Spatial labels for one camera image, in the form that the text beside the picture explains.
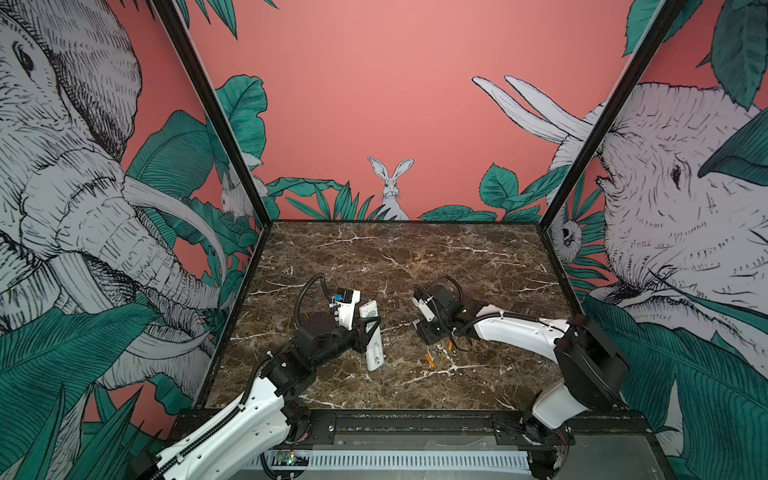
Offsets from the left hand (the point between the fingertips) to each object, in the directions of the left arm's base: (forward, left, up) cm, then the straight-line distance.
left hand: (379, 317), depth 73 cm
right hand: (+3, -12, -15) cm, 19 cm away
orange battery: (-5, -18, -7) cm, 20 cm away
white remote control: (-5, +1, -5) cm, 7 cm away
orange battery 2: (-5, -14, -20) cm, 25 cm away
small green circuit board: (-27, +22, -19) cm, 39 cm away
